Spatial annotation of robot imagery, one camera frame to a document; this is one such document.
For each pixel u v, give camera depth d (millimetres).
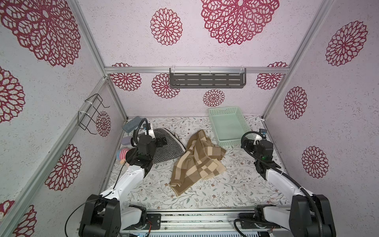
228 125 1185
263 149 646
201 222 748
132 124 1116
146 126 676
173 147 994
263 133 727
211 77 927
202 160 936
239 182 876
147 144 613
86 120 775
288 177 522
